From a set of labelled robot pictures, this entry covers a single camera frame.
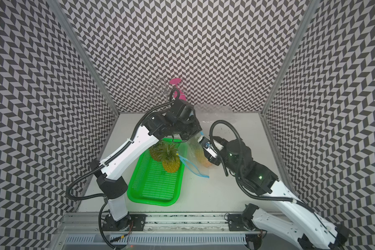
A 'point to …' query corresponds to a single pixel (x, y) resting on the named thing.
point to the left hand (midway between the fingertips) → (203, 130)
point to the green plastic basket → (151, 183)
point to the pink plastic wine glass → (176, 81)
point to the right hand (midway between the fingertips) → (209, 142)
